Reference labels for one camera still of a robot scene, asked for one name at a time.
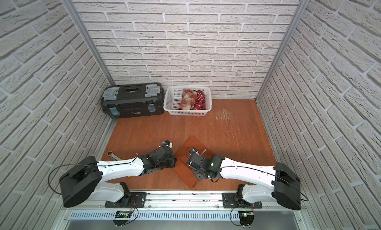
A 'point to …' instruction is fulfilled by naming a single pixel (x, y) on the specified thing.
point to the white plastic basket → (172, 96)
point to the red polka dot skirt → (200, 102)
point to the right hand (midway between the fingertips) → (200, 169)
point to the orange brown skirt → (181, 167)
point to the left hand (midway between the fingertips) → (179, 158)
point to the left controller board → (121, 214)
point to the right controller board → (246, 217)
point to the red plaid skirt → (188, 100)
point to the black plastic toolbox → (131, 100)
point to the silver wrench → (113, 156)
